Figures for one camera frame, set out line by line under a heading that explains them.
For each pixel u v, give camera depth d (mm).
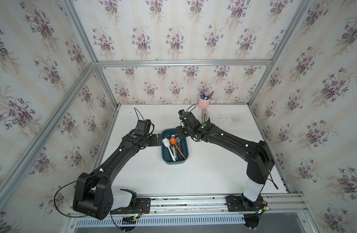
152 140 759
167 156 904
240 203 665
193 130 629
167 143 944
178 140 959
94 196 395
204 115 1105
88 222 688
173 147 930
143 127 651
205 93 1147
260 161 488
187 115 633
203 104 1135
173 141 949
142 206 722
